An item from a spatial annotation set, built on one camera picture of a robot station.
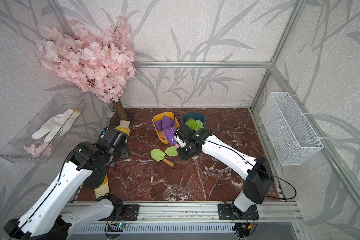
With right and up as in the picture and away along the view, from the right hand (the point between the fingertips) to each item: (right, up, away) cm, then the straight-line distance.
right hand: (181, 154), depth 78 cm
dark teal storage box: (+9, +21, +35) cm, 42 cm away
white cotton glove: (-57, +16, -10) cm, 60 cm away
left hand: (-26, +3, -9) cm, 28 cm away
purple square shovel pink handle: (-7, +10, +3) cm, 12 cm away
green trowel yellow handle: (+6, +16, +33) cm, 37 cm away
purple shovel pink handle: (-13, +16, +31) cm, 37 cm away
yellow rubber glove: (-45, +13, +30) cm, 56 cm away
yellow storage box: (-16, +9, +22) cm, 29 cm away
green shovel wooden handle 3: (-8, -2, +19) cm, 21 cm away
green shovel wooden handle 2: (-16, -4, +16) cm, 23 cm away
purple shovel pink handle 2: (-18, +13, +28) cm, 36 cm away
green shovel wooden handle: (+12, +15, +29) cm, 35 cm away
